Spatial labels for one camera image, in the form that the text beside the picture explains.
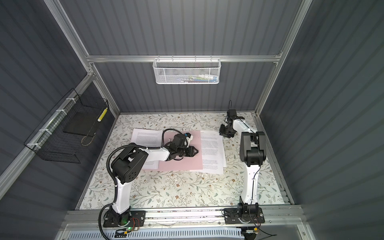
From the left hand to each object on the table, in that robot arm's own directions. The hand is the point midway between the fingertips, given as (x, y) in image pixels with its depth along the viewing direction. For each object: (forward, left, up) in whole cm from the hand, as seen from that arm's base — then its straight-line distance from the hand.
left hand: (197, 151), depth 97 cm
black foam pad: (+2, +58, +29) cm, 65 cm away
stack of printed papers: (-3, -10, -2) cm, 11 cm away
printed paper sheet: (+12, +34, +1) cm, 36 cm away
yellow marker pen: (+11, +53, +26) cm, 59 cm away
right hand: (+12, -19, +1) cm, 23 cm away
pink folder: (-8, +2, 0) cm, 8 cm away
